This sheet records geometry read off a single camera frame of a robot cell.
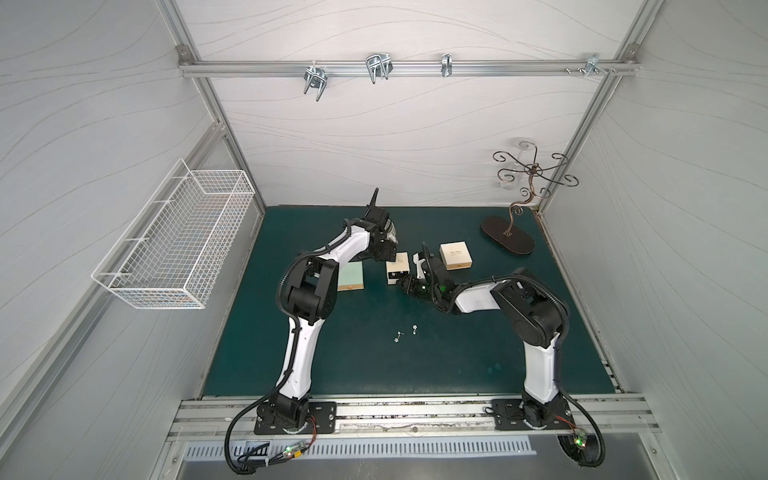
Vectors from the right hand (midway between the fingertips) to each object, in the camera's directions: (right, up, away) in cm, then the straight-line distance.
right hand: (397, 279), depth 97 cm
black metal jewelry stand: (+39, +16, +15) cm, 45 cm away
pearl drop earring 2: (0, -15, -9) cm, 18 cm away
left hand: (-4, +8, +5) cm, 10 cm away
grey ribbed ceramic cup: (-2, +16, +8) cm, 18 cm away
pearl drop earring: (+5, -13, -8) cm, 16 cm away
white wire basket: (-53, +12, -28) cm, 61 cm away
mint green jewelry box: (-15, +1, -2) cm, 15 cm away
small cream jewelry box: (0, +3, +2) cm, 4 cm away
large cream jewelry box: (+21, +8, +6) cm, 23 cm away
